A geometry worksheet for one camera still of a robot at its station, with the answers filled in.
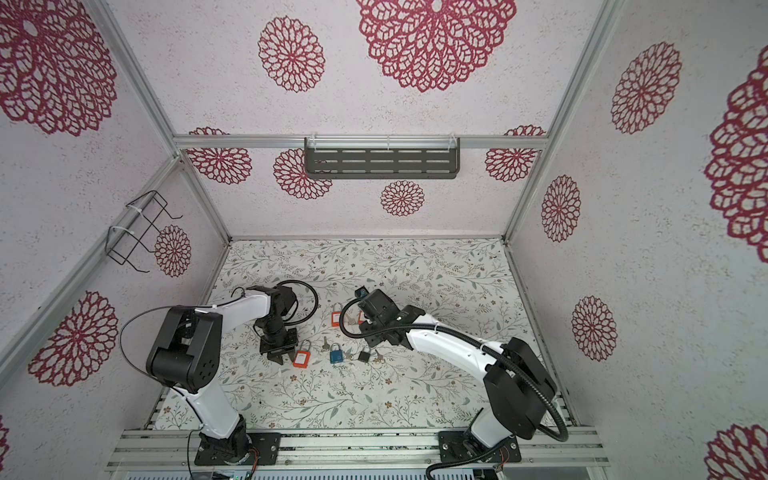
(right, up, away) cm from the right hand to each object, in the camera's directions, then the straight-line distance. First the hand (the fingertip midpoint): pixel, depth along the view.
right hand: (370, 321), depth 85 cm
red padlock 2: (-21, -12, +3) cm, 24 cm away
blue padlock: (-10, -11, +5) cm, 16 cm away
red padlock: (-12, 0, +13) cm, 17 cm away
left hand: (-24, -13, +3) cm, 28 cm away
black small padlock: (-2, -11, +5) cm, 12 cm away
